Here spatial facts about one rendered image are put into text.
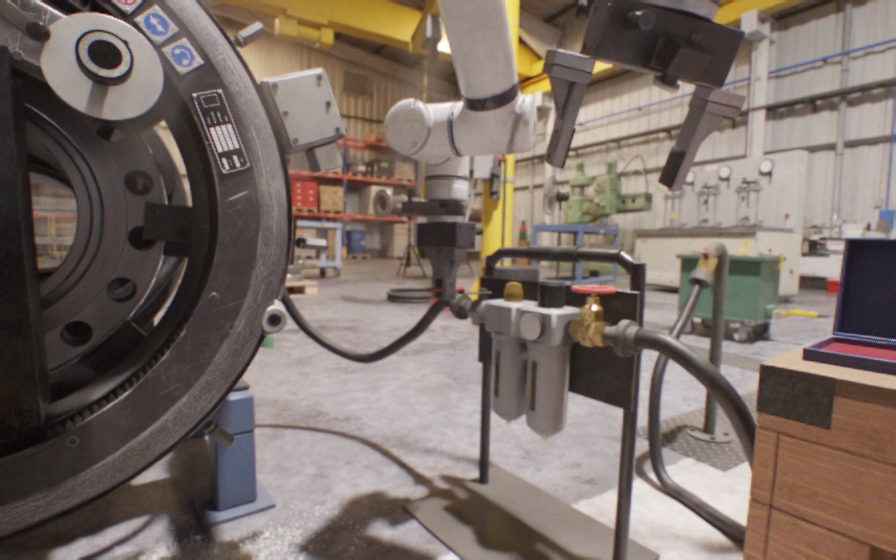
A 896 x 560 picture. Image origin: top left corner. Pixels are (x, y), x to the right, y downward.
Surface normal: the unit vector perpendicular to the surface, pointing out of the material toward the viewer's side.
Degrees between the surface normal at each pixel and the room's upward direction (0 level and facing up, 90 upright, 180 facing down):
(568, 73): 114
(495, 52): 120
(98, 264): 90
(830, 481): 90
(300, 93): 90
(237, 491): 90
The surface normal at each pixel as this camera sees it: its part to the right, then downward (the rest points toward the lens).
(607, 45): 0.10, 0.47
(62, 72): 0.61, 0.07
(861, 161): -0.85, 0.02
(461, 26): -0.39, 0.73
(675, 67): 0.02, 0.76
